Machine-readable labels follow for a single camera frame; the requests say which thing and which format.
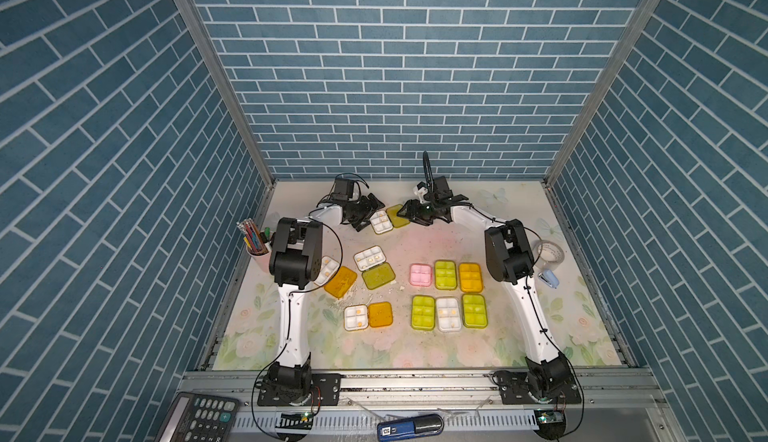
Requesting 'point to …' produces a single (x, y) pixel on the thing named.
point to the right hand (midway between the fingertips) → (404, 216)
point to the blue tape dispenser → (549, 278)
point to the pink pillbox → (420, 274)
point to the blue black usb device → (409, 427)
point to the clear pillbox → (448, 311)
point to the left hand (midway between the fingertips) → (385, 211)
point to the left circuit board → (302, 420)
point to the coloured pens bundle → (255, 241)
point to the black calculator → (199, 417)
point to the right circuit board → (551, 423)
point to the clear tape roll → (548, 255)
